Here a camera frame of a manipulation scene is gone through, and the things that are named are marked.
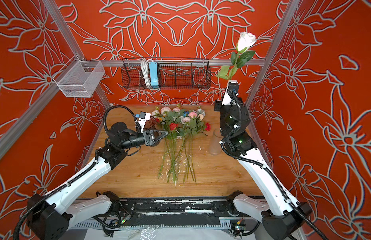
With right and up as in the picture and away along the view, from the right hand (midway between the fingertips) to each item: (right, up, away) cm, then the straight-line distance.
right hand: (225, 86), depth 59 cm
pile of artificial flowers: (-18, -18, +42) cm, 49 cm away
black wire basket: (-25, +17, +39) cm, 49 cm away
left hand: (-25, -19, +4) cm, 32 cm away
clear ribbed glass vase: (+2, -30, +30) cm, 43 cm away
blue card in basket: (-35, +13, +30) cm, 48 cm away
